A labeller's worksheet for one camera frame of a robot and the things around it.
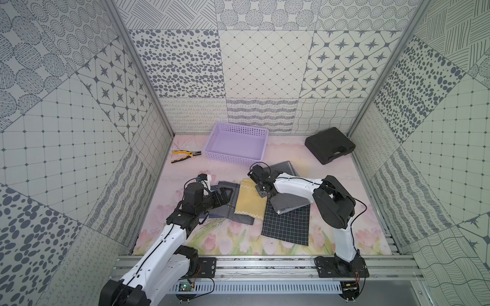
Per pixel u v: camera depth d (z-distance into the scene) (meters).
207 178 0.75
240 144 1.17
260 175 0.75
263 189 0.70
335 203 0.51
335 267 0.66
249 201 0.92
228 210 0.87
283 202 0.90
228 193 0.77
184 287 0.71
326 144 1.10
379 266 0.75
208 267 0.73
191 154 1.10
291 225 0.84
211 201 0.69
